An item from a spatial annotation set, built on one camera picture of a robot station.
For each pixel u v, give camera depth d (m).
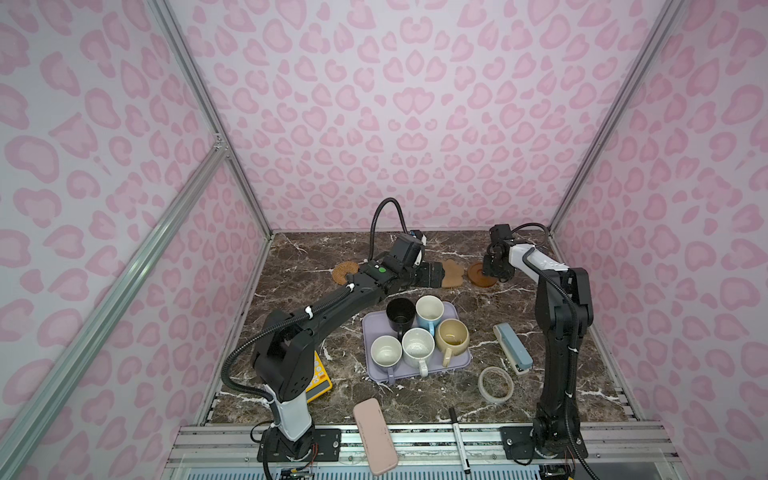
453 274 1.07
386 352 0.87
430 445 0.75
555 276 0.62
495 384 0.83
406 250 0.64
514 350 0.84
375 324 0.95
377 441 0.72
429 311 0.92
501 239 0.86
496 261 0.84
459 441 0.73
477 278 1.06
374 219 0.64
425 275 0.73
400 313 0.92
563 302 0.59
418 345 0.88
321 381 0.82
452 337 0.90
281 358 0.46
